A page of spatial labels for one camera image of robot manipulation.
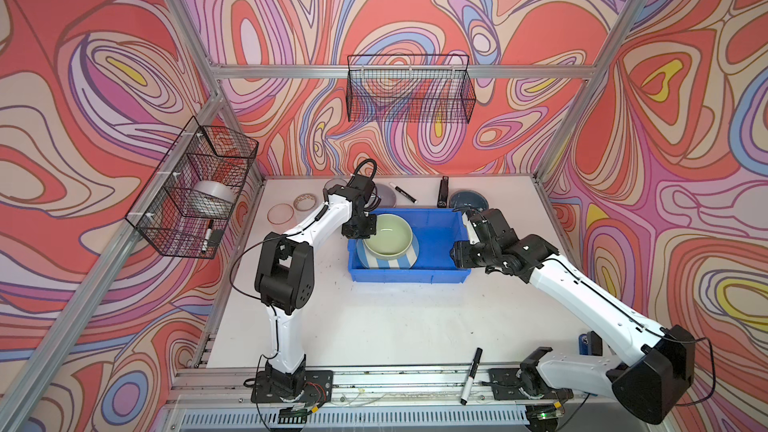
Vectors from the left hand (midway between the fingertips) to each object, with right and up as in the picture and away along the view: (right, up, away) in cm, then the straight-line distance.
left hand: (372, 232), depth 93 cm
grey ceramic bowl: (+4, +13, +15) cm, 20 cm away
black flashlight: (+27, +13, +21) cm, 36 cm away
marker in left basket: (-39, +1, -21) cm, 45 cm away
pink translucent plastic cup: (-29, +6, 0) cm, 30 cm away
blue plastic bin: (+23, 0, +10) cm, 25 cm away
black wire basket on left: (-47, +23, -12) cm, 53 cm away
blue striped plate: (+10, -9, -2) cm, 14 cm away
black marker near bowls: (+11, +14, +22) cm, 28 cm away
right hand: (+25, -6, -14) cm, 29 cm away
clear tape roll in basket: (-38, +10, -22) cm, 45 cm away
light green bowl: (+6, -2, 0) cm, 7 cm away
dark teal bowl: (+34, +11, +13) cm, 38 cm away
